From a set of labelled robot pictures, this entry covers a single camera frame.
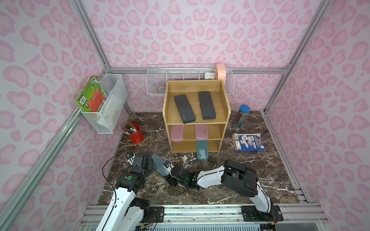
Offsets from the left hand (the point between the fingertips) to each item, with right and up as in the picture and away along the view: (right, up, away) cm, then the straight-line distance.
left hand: (146, 165), depth 79 cm
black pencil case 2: (+21, +31, -3) cm, 37 cm away
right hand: (+10, -8, +9) cm, 16 cm away
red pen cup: (-11, +13, +19) cm, 26 cm away
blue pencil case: (+32, +6, +14) cm, 35 cm away
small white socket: (+36, +53, +12) cm, 65 cm away
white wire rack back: (+2, +55, +17) cm, 57 cm away
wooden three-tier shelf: (+26, +30, -2) cm, 40 cm away
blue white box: (+63, +10, +19) cm, 67 cm away
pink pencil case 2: (+16, +17, +6) cm, 24 cm away
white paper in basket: (-21, +30, +4) cm, 37 cm away
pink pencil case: (+30, +18, +5) cm, 36 cm away
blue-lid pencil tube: (+59, +32, +15) cm, 69 cm away
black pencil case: (+33, +33, -1) cm, 46 cm away
